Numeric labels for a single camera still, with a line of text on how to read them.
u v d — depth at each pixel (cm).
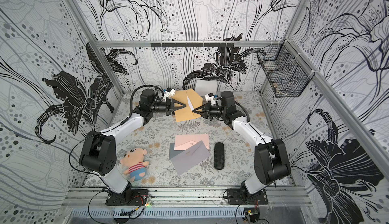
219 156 84
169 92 77
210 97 78
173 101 74
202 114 72
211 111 71
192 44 91
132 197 72
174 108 73
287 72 87
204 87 104
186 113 75
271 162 45
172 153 88
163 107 72
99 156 46
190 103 78
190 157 86
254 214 70
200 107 76
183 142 92
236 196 72
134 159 79
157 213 69
